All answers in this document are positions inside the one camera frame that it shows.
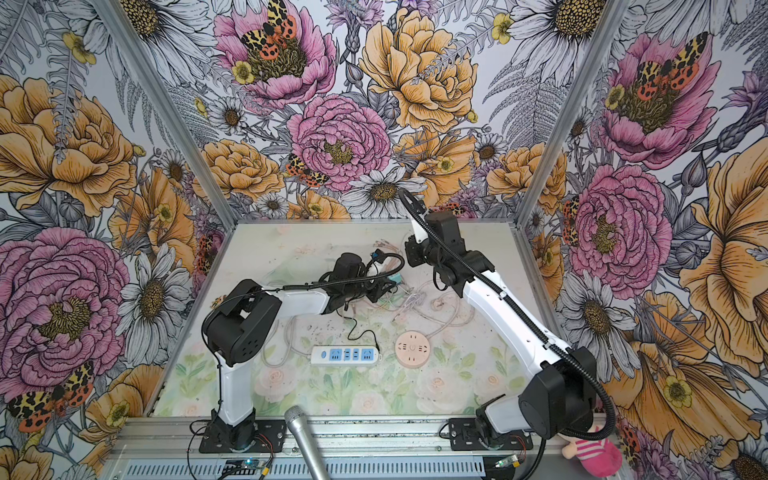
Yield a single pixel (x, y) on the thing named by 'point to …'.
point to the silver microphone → (299, 424)
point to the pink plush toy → (598, 456)
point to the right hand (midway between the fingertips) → (413, 246)
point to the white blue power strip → (344, 355)
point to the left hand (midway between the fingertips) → (390, 286)
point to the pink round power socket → (412, 349)
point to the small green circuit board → (241, 467)
